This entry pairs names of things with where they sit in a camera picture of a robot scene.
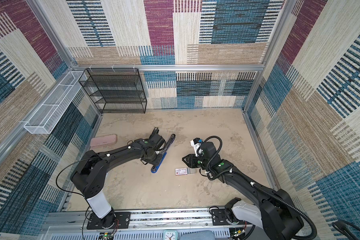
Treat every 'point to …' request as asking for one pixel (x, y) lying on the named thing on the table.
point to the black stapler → (154, 131)
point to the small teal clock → (170, 235)
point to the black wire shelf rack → (115, 90)
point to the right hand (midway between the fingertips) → (184, 161)
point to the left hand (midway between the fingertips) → (156, 159)
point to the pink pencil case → (103, 140)
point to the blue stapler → (155, 168)
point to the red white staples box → (185, 171)
